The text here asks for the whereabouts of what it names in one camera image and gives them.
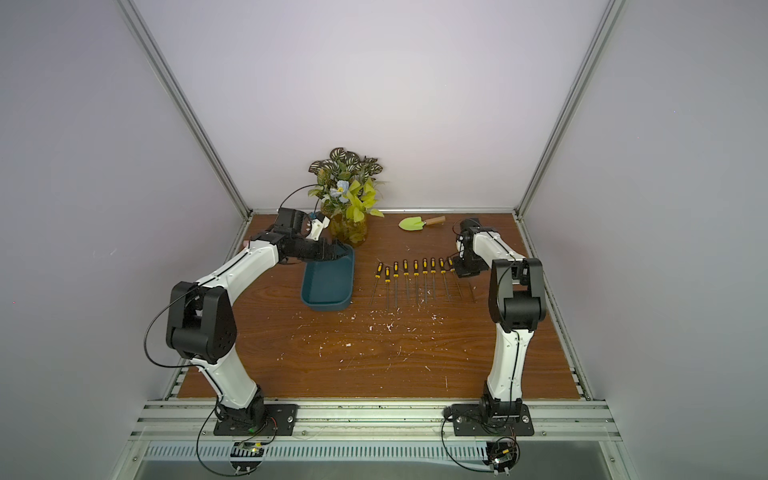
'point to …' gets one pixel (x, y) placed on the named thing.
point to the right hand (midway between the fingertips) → (473, 266)
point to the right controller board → (501, 454)
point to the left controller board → (246, 449)
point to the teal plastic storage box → (328, 285)
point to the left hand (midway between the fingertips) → (340, 249)
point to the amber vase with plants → (346, 189)
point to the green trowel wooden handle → (416, 223)
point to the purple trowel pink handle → (245, 243)
